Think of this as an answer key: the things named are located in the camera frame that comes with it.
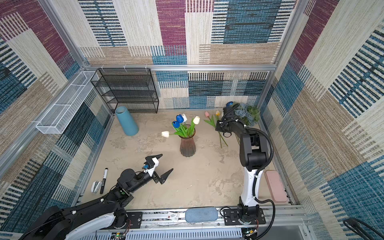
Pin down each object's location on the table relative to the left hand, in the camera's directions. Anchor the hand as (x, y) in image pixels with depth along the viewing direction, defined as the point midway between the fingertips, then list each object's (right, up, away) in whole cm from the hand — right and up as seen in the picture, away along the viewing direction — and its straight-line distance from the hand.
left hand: (166, 160), depth 76 cm
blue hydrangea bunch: (+52, +24, +29) cm, 64 cm away
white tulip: (0, +13, +2) cm, 13 cm away
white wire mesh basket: (-50, +21, -3) cm, 55 cm away
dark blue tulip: (+7, +20, 0) cm, 21 cm away
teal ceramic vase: (-29, +19, +22) cm, 41 cm away
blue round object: (+42, +34, +44) cm, 70 cm away
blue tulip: (+6, +15, +4) cm, 16 cm away
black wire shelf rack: (-31, +44, +33) cm, 63 cm away
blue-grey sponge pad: (+17, -26, -3) cm, 31 cm away
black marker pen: (-37, -12, +11) cm, 41 cm away
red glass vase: (+10, +3, +24) cm, 26 cm away
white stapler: (-40, -16, +7) cm, 43 cm away
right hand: (+31, +15, +27) cm, 44 cm away
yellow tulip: (+32, +26, +38) cm, 56 cm away
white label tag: (+4, -27, -1) cm, 27 cm away
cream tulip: (+13, +15, +6) cm, 20 cm away
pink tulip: (+27, +19, +36) cm, 49 cm away
